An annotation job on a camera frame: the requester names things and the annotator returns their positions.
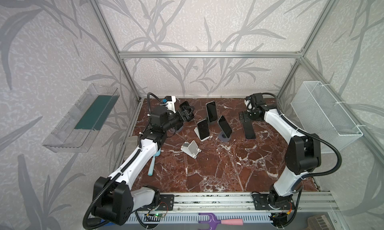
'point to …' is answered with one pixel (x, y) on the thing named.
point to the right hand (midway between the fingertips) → (246, 112)
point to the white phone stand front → (191, 148)
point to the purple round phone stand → (223, 137)
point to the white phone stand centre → (196, 130)
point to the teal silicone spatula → (151, 167)
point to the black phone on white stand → (203, 128)
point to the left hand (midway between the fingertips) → (194, 106)
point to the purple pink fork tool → (213, 222)
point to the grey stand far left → (178, 130)
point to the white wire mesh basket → (319, 114)
